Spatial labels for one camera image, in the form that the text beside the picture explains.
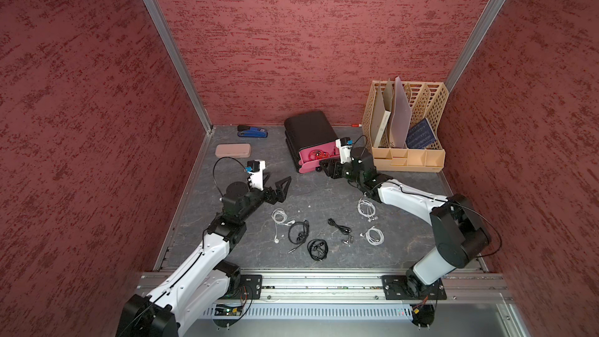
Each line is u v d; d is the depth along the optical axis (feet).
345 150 2.59
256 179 2.20
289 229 2.84
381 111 2.84
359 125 4.01
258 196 2.21
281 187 2.25
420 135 3.36
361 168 2.24
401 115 3.40
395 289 2.40
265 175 2.60
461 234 1.49
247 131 3.81
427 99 3.30
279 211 2.94
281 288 2.49
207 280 1.94
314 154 3.02
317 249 2.68
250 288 2.44
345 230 2.81
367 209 3.01
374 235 2.80
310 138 3.66
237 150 3.61
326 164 2.56
